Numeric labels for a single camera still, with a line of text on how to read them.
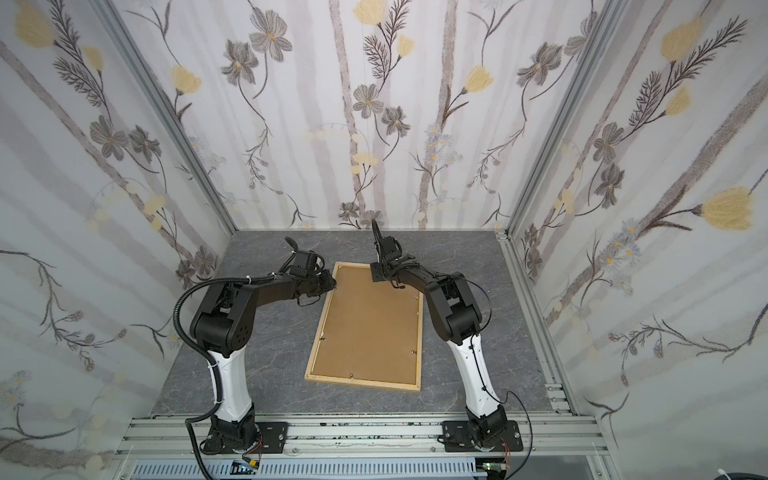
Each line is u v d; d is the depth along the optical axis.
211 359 0.56
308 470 0.70
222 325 0.54
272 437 0.74
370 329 0.93
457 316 0.61
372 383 0.82
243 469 0.73
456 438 0.73
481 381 0.63
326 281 0.94
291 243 0.94
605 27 0.70
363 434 0.76
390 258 0.84
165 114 0.85
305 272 0.83
